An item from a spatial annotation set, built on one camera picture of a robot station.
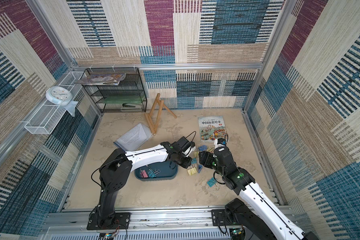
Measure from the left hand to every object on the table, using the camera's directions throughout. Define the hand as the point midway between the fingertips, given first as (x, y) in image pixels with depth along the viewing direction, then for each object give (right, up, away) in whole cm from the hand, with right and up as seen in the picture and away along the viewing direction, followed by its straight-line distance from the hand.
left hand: (189, 162), depth 89 cm
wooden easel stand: (-29, +28, +22) cm, 47 cm away
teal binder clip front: (+12, -10, -5) cm, 16 cm away
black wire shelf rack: (-52, +47, +20) cm, 73 cm away
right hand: (+7, +8, -12) cm, 16 cm away
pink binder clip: (-26, -6, -4) cm, 27 cm away
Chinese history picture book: (+16, +20, +19) cm, 32 cm away
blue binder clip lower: (+6, -2, -2) cm, 6 cm away
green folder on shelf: (-43, +38, +9) cm, 59 cm away
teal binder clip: (-21, -5, -2) cm, 22 cm away
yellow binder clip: (+1, -4, -3) cm, 5 cm away
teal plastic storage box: (-15, -4, 0) cm, 16 cm away
